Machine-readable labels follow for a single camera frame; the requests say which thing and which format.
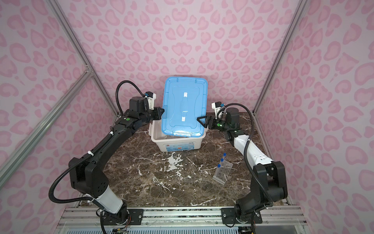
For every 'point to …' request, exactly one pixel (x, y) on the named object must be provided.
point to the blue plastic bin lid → (184, 100)
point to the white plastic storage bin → (168, 144)
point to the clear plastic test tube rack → (222, 172)
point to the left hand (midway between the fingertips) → (164, 106)
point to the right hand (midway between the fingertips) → (202, 118)
